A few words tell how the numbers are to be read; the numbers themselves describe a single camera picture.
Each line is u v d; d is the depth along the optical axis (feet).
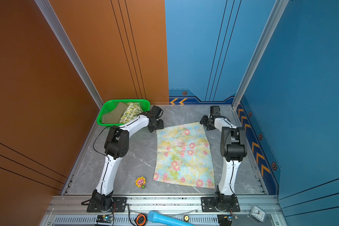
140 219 2.20
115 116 3.49
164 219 2.19
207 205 2.38
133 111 3.54
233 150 1.81
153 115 2.73
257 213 2.28
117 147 2.01
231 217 2.28
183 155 2.99
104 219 2.32
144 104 3.68
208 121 2.64
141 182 2.52
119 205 2.43
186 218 2.19
